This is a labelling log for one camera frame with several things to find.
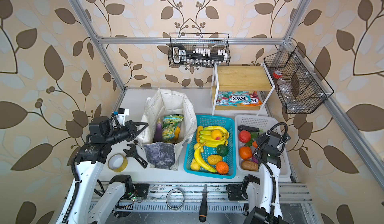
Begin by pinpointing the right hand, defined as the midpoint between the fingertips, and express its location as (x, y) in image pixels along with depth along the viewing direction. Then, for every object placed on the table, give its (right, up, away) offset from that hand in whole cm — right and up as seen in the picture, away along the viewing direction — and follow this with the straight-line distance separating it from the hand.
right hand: (268, 143), depth 80 cm
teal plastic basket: (-30, -7, +9) cm, 32 cm away
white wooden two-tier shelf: (-8, +36, 0) cm, 37 cm away
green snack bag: (-55, +5, +4) cm, 56 cm away
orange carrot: (-5, -2, +7) cm, 8 cm away
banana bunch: (-22, +2, +6) cm, 23 cm away
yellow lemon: (-39, -2, +4) cm, 39 cm away
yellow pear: (-51, +4, +11) cm, 52 cm away
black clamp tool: (-77, -8, +6) cm, 77 cm away
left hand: (-61, +12, -13) cm, 64 cm away
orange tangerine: (-26, -11, -5) cm, 29 cm away
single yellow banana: (-38, -7, -1) cm, 39 cm away
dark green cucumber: (-5, +5, +13) cm, 15 cm away
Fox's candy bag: (-10, +24, +6) cm, 27 cm away
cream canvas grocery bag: (-53, -4, -10) cm, 54 cm away
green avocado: (-25, -4, +2) cm, 25 cm away
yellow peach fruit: (-27, +3, +6) cm, 28 cm away
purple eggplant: (-60, +3, +1) cm, 61 cm away
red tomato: (-11, +2, +7) cm, 13 cm away
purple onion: (-15, -1, -21) cm, 26 cm away
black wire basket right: (+13, +29, -7) cm, 33 cm away
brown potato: (-12, -11, -3) cm, 16 cm away
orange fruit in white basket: (-12, -5, 0) cm, 13 cm away
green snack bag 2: (-54, +11, +10) cm, 56 cm away
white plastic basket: (+4, +9, +12) cm, 16 cm away
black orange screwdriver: (-36, -29, -14) cm, 48 cm away
